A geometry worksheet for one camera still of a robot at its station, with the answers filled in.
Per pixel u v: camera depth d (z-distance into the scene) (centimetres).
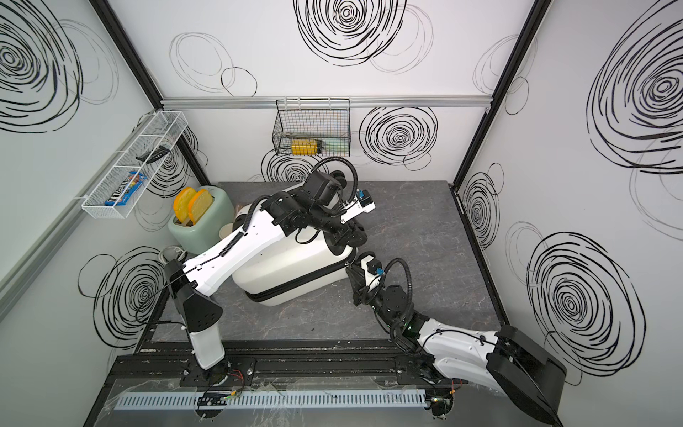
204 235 89
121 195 70
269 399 96
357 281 69
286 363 76
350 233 61
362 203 61
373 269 64
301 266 70
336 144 87
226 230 97
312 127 99
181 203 86
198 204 87
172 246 99
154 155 78
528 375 40
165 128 93
